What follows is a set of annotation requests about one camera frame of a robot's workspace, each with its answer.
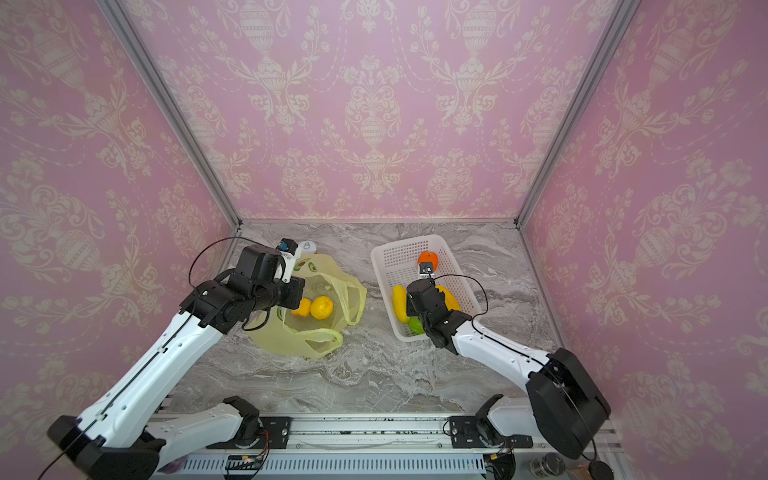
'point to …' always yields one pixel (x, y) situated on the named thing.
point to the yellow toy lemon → (321, 307)
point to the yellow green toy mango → (399, 301)
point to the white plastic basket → (397, 264)
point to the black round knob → (600, 470)
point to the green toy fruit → (415, 325)
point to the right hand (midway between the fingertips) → (417, 289)
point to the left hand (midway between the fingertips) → (304, 286)
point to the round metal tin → (551, 463)
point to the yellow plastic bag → (347, 296)
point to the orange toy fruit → (429, 257)
